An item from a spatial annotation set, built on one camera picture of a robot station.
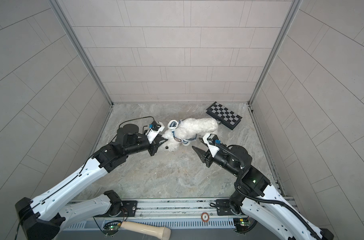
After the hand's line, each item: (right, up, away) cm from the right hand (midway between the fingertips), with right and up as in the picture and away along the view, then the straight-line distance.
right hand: (195, 145), depth 62 cm
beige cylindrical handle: (-14, -37, +1) cm, 40 cm away
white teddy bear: (-3, +6, 0) cm, 7 cm away
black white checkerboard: (+22, +12, +44) cm, 50 cm away
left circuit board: (-37, -37, +3) cm, 52 cm away
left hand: (-11, +2, +5) cm, 13 cm away
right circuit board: (+22, -38, +7) cm, 44 cm away
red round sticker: (+5, -35, +8) cm, 36 cm away
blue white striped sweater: (-10, +9, +3) cm, 13 cm away
